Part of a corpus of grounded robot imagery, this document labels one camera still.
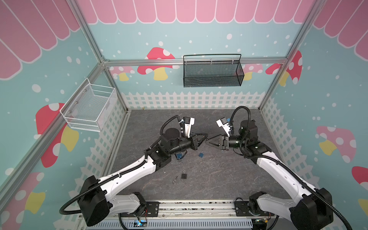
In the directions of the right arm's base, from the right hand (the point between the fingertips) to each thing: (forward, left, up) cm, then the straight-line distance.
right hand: (207, 143), depth 67 cm
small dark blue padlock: (+8, +1, -29) cm, 30 cm away
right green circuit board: (-29, -27, -29) cm, 49 cm away
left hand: (+2, 0, +1) cm, 2 cm away
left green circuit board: (-29, +32, -30) cm, 53 cm away
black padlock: (-5, +12, -29) cm, 31 cm away
